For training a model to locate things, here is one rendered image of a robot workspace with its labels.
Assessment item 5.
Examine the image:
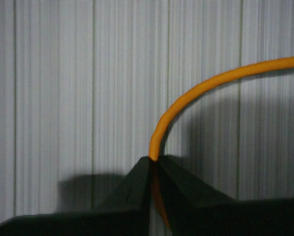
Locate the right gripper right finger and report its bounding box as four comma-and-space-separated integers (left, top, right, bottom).
158, 156, 294, 236

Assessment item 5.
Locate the orange cable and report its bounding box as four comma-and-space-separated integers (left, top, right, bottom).
148, 56, 294, 231

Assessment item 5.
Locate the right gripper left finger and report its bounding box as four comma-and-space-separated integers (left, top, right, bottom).
0, 156, 151, 236

